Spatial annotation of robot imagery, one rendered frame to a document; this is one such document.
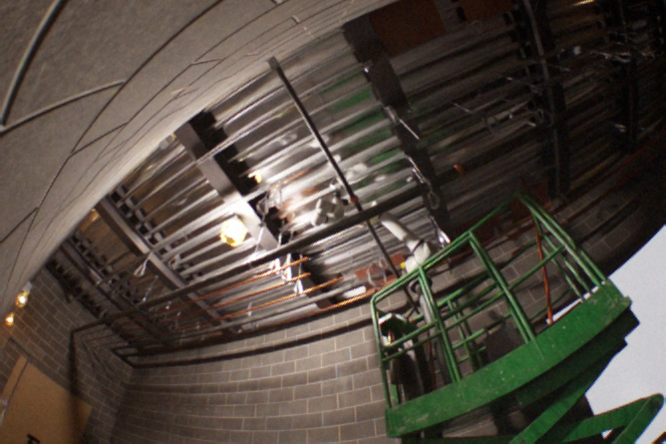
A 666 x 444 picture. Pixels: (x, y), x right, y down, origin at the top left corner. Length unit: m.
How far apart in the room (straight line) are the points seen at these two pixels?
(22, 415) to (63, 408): 1.00
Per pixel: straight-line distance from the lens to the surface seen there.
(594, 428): 1.73
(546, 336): 1.63
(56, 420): 7.06
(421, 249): 2.37
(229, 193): 2.87
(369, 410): 3.27
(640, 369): 3.57
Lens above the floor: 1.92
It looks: 60 degrees up
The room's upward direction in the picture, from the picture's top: 4 degrees counter-clockwise
